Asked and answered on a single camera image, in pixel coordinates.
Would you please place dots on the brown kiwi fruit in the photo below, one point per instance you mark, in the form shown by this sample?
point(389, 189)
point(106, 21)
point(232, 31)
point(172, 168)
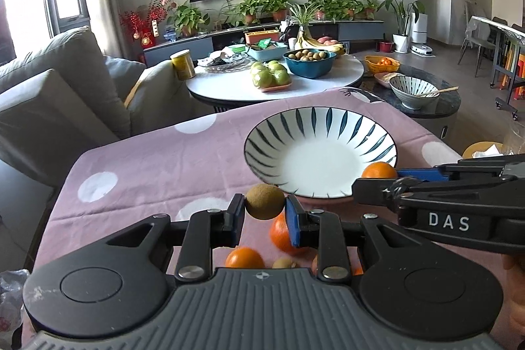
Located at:
point(264, 201)

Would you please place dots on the white round coffee table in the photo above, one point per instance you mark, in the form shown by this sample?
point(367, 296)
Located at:
point(236, 89)

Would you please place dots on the grey sofa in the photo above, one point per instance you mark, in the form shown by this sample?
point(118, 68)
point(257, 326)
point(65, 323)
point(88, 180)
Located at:
point(68, 97)

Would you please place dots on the blue striped white bowl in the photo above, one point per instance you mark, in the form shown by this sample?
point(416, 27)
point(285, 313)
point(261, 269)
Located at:
point(317, 152)

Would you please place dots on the grey tv cabinet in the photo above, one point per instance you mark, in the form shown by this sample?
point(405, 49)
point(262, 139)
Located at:
point(347, 32)

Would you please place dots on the blue bowl of kiwis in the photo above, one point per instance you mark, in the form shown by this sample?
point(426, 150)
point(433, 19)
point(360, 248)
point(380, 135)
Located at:
point(309, 63)

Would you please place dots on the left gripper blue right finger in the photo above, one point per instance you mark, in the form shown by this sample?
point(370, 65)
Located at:
point(322, 231)

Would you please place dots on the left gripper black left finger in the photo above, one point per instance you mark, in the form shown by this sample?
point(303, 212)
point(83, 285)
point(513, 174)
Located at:
point(203, 232)

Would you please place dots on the red flower decoration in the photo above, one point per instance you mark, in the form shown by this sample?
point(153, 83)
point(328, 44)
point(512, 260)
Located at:
point(142, 24)

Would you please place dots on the small orange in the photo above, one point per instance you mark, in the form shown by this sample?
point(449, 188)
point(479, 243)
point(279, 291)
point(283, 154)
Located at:
point(244, 258)

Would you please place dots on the banana bunch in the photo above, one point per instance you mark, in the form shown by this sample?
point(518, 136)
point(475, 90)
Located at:
point(305, 40)

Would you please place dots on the small orange tangerine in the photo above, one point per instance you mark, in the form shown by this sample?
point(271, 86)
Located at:
point(379, 170)

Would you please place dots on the plate of green apples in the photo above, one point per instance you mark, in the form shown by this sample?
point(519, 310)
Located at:
point(269, 76)

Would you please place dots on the small striped bowl with spoon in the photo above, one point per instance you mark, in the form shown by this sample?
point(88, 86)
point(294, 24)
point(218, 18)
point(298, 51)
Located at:
point(415, 93)

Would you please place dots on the yellow tin can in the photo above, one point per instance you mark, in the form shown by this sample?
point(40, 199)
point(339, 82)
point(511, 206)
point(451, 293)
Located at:
point(183, 65)

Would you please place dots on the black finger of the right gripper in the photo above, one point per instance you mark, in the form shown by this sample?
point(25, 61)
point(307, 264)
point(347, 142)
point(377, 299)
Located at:
point(379, 191)

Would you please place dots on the yellow basket of oranges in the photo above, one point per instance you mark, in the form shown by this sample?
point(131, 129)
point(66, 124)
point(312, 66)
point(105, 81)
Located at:
point(381, 64)

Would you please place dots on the pink polka dot tablecloth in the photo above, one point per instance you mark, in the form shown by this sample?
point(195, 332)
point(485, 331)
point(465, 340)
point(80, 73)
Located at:
point(105, 272)

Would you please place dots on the large orange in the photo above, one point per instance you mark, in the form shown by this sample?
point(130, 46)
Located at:
point(280, 237)

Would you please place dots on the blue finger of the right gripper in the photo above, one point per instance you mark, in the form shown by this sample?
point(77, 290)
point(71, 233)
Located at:
point(428, 174)

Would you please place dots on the tall potted plant white pot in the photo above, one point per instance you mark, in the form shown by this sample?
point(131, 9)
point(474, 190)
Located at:
point(404, 14)

